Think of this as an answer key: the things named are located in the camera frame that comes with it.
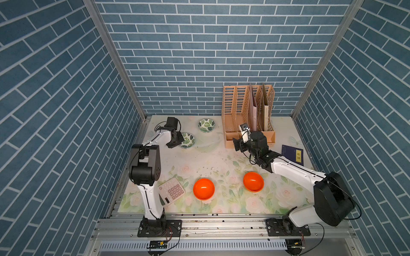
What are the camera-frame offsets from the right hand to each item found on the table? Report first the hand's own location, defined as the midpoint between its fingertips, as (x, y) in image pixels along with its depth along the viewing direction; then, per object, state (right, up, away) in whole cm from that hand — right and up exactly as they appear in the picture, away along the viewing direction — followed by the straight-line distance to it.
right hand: (242, 135), depth 87 cm
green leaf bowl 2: (-21, +6, +26) cm, 34 cm away
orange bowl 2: (+6, -25, -2) cm, 26 cm away
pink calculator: (-39, -29, -3) cm, 49 cm away
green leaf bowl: (-32, -4, +18) cm, 37 cm away
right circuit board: (+20, -49, -16) cm, 56 cm away
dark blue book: (+35, -12, +12) cm, 39 cm away
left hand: (-35, -4, +14) cm, 38 cm away
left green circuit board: (-41, -50, -15) cm, 66 cm away
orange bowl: (-21, -29, -3) cm, 36 cm away
